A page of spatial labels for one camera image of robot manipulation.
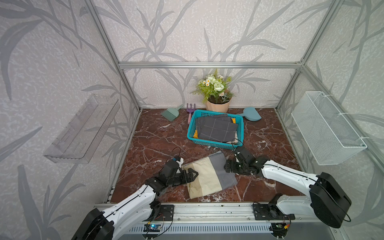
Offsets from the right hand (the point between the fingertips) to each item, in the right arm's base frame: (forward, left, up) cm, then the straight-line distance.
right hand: (228, 167), depth 86 cm
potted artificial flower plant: (+38, +8, +25) cm, 46 cm away
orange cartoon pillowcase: (+22, +19, +2) cm, 29 cm away
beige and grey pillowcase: (-5, +10, -2) cm, 11 cm away
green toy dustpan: (+44, +40, -2) cm, 60 cm away
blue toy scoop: (+46, -24, -4) cm, 52 cm away
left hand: (-6, +20, +1) cm, 21 cm away
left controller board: (-28, +40, -4) cm, 49 cm away
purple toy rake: (+48, +24, -2) cm, 54 cm away
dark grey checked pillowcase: (+28, +3, +2) cm, 28 cm away
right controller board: (-28, -23, -8) cm, 37 cm away
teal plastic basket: (+39, +17, +4) cm, 43 cm away
